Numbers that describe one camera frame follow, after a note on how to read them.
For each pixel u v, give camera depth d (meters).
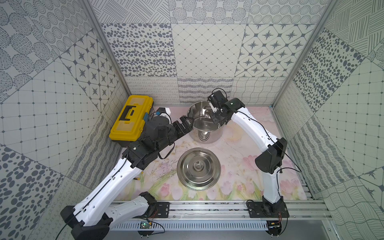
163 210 0.73
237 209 0.76
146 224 0.71
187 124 0.56
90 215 0.37
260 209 0.73
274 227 0.72
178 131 0.56
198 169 0.86
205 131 0.93
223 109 0.59
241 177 0.86
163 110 0.58
